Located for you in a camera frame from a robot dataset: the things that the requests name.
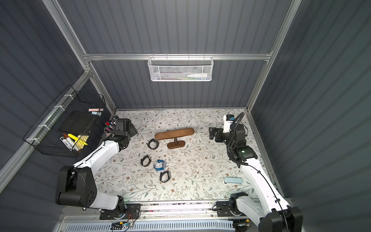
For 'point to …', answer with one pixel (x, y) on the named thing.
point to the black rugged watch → (156, 141)
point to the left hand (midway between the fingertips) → (130, 129)
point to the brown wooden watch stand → (176, 144)
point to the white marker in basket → (66, 143)
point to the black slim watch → (142, 159)
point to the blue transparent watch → (159, 165)
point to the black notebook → (78, 122)
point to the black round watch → (164, 176)
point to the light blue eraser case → (238, 180)
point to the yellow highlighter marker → (77, 139)
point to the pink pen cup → (107, 129)
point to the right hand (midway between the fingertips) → (217, 129)
